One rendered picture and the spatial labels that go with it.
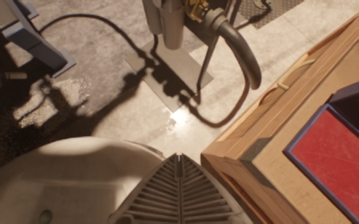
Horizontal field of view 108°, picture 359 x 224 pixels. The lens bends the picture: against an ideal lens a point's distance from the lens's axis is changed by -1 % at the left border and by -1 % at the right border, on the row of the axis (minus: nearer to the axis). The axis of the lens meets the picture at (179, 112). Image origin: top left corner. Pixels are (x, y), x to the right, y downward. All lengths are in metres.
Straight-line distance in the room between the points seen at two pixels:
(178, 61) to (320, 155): 0.70
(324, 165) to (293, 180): 0.05
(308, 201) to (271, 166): 0.07
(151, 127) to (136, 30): 0.61
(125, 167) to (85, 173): 0.09
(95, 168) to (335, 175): 0.42
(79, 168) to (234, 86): 0.74
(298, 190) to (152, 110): 0.61
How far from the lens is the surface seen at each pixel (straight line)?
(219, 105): 0.75
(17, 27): 0.89
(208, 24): 0.36
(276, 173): 0.25
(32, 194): 0.51
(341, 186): 0.31
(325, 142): 0.30
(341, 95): 0.31
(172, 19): 0.47
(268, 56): 1.01
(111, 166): 0.36
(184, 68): 0.79
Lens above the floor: 0.68
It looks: 75 degrees down
